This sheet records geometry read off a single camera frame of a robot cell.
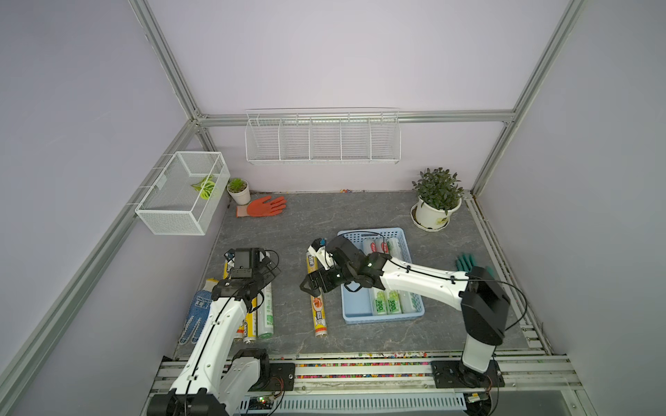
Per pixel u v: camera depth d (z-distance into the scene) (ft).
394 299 2.76
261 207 3.80
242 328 2.61
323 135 3.25
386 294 2.82
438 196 3.16
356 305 2.85
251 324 2.64
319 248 2.34
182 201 2.70
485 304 1.48
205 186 2.69
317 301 2.78
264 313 2.66
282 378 2.39
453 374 2.42
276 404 2.29
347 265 2.03
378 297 2.77
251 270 2.00
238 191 3.67
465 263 3.16
